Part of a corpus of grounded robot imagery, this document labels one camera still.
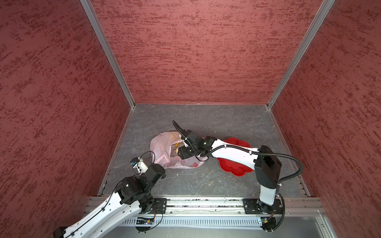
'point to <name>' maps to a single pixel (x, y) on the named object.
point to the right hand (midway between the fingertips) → (182, 156)
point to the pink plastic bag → (164, 146)
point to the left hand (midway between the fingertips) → (157, 169)
